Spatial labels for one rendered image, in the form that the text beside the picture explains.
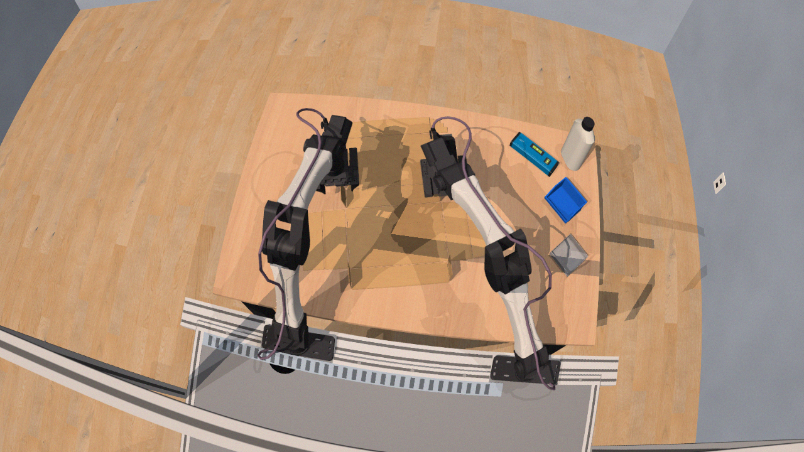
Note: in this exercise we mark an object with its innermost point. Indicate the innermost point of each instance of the blue plastic bin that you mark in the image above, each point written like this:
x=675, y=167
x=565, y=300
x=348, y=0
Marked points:
x=565, y=199

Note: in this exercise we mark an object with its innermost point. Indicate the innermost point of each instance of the white plastic bottle with black cap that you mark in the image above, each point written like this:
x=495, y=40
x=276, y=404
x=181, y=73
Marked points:
x=578, y=143

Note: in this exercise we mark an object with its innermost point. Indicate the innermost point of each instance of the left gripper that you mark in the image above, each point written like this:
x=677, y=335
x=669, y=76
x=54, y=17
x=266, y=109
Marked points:
x=345, y=175

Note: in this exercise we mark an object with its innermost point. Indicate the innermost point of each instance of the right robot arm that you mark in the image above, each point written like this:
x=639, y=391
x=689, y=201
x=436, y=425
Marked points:
x=509, y=276

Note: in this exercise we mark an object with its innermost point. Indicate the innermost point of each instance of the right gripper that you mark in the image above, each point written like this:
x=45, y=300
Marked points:
x=428, y=180

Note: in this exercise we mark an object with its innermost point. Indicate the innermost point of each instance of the blue spirit level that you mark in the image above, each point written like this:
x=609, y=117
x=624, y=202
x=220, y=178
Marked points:
x=533, y=153

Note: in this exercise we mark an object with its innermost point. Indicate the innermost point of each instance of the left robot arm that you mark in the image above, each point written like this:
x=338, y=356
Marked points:
x=287, y=250

